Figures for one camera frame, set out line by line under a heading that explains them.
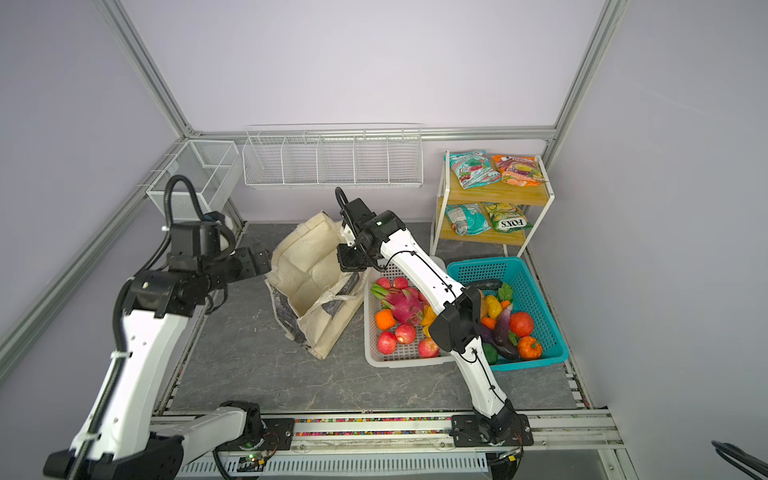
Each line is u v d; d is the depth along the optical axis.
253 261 0.61
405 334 0.85
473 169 0.83
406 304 0.85
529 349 0.83
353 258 0.72
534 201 0.82
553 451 0.72
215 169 1.01
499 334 0.82
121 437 0.36
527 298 0.92
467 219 0.96
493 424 0.64
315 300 0.71
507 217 0.96
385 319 0.87
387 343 0.83
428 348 0.82
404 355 0.87
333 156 0.99
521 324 0.85
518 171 0.83
